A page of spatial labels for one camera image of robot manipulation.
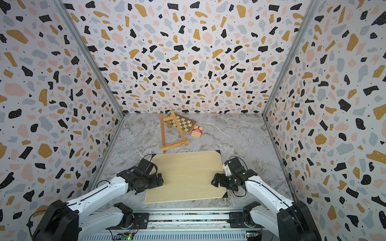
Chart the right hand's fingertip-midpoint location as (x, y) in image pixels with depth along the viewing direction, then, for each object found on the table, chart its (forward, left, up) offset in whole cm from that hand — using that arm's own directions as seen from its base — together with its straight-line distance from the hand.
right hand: (218, 184), depth 84 cm
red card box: (+38, +14, 0) cm, 41 cm away
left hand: (0, +33, 0) cm, 33 cm away
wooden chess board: (+43, +22, +1) cm, 49 cm away
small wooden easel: (+27, +21, +3) cm, 35 cm away
